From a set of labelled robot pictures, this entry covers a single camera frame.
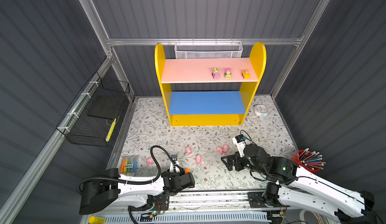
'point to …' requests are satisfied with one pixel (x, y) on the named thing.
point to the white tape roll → (301, 216)
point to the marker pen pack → (129, 165)
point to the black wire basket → (90, 120)
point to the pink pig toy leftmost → (188, 150)
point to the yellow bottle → (94, 219)
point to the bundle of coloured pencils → (312, 159)
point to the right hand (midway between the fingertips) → (229, 158)
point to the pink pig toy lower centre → (198, 159)
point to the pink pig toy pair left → (219, 149)
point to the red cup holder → (296, 158)
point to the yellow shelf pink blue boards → (209, 91)
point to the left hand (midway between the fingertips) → (181, 170)
